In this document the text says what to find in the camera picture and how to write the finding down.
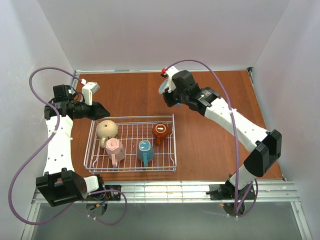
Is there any tall blue patterned mug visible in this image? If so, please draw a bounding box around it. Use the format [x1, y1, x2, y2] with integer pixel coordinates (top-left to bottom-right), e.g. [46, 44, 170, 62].
[158, 80, 182, 107]

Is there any pink faceted mug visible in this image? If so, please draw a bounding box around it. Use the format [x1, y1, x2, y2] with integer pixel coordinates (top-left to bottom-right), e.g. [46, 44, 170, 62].
[105, 138, 126, 168]

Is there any blue square mug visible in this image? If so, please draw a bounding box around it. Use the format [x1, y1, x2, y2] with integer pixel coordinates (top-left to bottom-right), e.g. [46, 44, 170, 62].
[137, 140, 155, 168]

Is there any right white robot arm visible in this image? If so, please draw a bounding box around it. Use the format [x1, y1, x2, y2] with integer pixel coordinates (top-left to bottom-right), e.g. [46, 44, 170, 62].
[158, 66, 282, 191]

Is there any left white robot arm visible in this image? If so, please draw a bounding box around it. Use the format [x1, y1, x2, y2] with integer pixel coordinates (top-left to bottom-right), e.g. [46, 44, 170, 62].
[36, 82, 110, 207]

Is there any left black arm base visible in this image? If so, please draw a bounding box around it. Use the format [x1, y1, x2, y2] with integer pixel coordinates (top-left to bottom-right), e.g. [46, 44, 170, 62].
[87, 185, 122, 202]

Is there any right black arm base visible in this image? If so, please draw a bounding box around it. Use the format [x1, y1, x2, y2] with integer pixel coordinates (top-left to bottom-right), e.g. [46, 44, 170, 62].
[206, 184, 255, 200]

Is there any beige round mug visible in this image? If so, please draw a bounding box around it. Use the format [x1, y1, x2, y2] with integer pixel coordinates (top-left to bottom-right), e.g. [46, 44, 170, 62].
[97, 120, 118, 148]

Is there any brown glazed mug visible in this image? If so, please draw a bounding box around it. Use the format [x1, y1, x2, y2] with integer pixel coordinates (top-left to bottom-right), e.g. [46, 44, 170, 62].
[152, 122, 171, 146]

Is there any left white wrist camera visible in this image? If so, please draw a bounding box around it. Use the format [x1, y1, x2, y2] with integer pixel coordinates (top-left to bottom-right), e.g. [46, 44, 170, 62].
[80, 78, 100, 106]

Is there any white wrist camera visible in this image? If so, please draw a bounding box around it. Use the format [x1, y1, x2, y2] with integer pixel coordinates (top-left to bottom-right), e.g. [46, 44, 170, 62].
[161, 66, 179, 93]
[80, 78, 100, 106]

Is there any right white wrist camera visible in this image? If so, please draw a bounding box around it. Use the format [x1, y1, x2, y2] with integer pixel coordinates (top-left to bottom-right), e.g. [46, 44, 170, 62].
[161, 66, 179, 93]

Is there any white wire dish rack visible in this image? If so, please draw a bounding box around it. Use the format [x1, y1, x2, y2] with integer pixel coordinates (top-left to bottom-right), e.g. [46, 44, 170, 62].
[83, 114, 177, 174]

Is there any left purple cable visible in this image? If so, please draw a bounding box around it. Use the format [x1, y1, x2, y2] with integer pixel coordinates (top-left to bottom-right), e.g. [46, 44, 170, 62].
[9, 66, 128, 226]

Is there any purple cable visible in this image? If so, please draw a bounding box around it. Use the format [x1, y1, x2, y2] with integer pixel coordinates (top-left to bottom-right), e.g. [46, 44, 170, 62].
[166, 59, 259, 219]
[9, 66, 128, 226]

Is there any aluminium front rail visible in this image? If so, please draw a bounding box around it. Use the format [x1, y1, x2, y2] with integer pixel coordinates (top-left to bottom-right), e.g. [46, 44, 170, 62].
[31, 180, 301, 205]

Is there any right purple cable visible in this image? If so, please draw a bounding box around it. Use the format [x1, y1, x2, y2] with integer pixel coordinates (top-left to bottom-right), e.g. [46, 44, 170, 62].
[166, 59, 259, 219]

